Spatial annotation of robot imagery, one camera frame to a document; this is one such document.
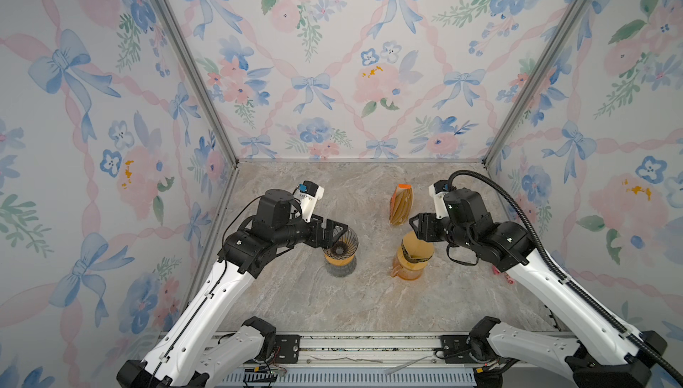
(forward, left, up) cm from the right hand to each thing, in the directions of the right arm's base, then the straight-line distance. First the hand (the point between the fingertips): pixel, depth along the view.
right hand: (417, 219), depth 72 cm
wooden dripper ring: (-6, +22, -15) cm, 27 cm away
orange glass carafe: (-6, 0, -24) cm, 25 cm away
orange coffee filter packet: (+18, 0, -18) cm, 26 cm away
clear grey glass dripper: (-1, +20, -14) cm, 24 cm away
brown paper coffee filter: (-3, -2, -15) cm, 15 cm away
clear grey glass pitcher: (-6, +21, -21) cm, 30 cm away
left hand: (-3, +22, +3) cm, 23 cm away
